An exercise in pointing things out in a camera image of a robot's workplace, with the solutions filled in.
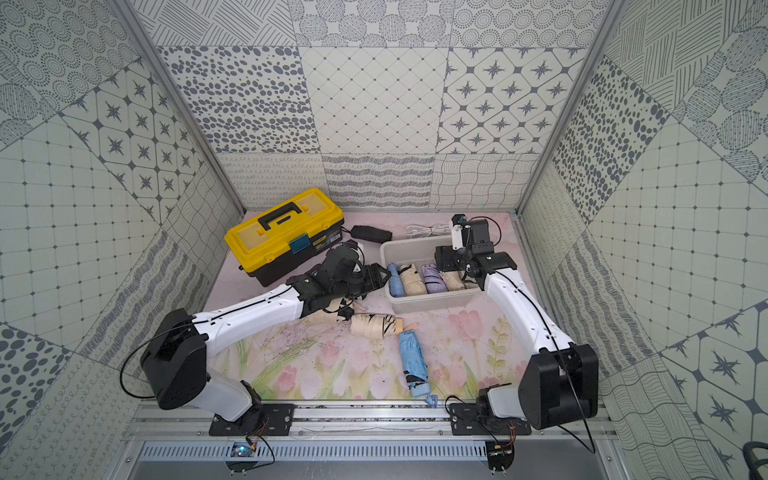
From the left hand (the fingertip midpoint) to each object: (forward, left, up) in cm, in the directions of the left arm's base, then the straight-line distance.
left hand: (387, 271), depth 80 cm
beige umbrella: (+7, -21, -15) cm, 26 cm away
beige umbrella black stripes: (-9, +4, -15) cm, 18 cm away
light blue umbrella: (+3, -2, -13) cm, 14 cm away
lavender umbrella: (+7, -14, -15) cm, 22 cm away
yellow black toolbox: (+11, +35, -2) cm, 36 cm away
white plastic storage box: (+14, -10, -8) cm, 19 cm away
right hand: (+6, -18, -1) cm, 19 cm away
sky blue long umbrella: (-20, -8, -15) cm, 26 cm away
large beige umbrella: (+6, -7, -15) cm, 18 cm away
